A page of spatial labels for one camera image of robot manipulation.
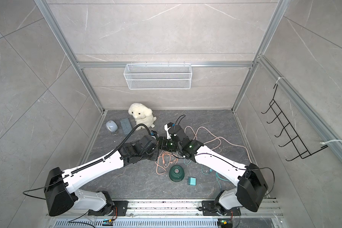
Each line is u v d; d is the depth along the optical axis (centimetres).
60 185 40
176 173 75
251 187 40
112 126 101
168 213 73
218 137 102
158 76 101
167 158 93
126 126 107
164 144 66
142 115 95
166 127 72
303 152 58
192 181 81
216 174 84
